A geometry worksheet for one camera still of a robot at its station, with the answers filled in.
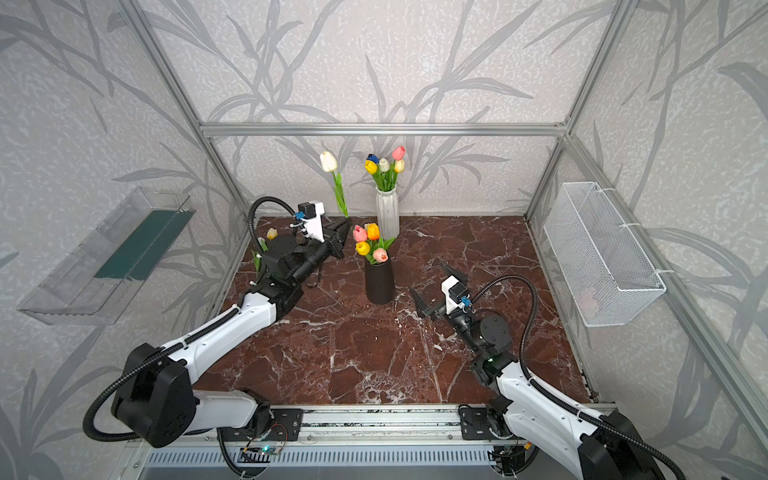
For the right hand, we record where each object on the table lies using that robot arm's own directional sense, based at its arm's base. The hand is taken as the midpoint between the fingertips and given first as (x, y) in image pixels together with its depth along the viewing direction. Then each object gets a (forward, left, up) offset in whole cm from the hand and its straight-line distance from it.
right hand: (429, 266), depth 70 cm
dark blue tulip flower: (+34, +15, +6) cm, 38 cm away
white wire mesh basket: (-7, -36, +6) cm, 37 cm away
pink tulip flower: (+35, +8, +7) cm, 37 cm away
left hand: (+12, +18, +6) cm, 22 cm away
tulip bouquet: (+7, +15, -1) cm, 17 cm away
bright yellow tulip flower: (+30, +15, +6) cm, 35 cm away
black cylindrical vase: (+8, +14, -21) cm, 26 cm away
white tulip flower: (+36, +12, +3) cm, 38 cm away
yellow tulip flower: (+36, +8, +2) cm, 37 cm away
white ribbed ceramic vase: (+33, +12, -14) cm, 37 cm away
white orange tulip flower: (+34, +57, -27) cm, 71 cm away
